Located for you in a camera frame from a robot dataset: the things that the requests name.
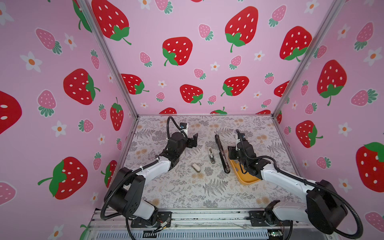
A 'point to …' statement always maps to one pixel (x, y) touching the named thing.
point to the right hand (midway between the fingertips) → (230, 146)
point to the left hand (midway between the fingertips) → (191, 132)
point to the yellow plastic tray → (244, 178)
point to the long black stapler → (223, 158)
